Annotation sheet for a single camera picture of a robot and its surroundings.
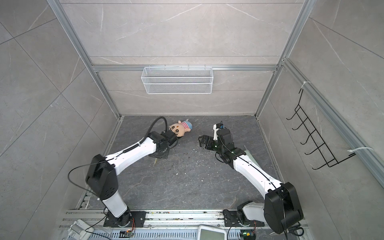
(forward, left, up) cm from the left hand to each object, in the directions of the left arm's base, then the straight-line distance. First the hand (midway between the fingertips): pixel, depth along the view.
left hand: (160, 151), depth 86 cm
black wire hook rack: (-16, -75, +21) cm, 80 cm away
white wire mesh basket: (+45, -10, +18) cm, 50 cm away
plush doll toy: (+21, -11, -5) cm, 24 cm away
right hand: (+4, -26, +7) cm, 27 cm away
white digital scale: (-40, -24, -6) cm, 47 cm away
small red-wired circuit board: (-38, +14, -11) cm, 42 cm away
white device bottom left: (-36, +35, -9) cm, 51 cm away
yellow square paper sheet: (-6, +1, +1) cm, 6 cm away
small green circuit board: (-41, -44, -11) cm, 61 cm away
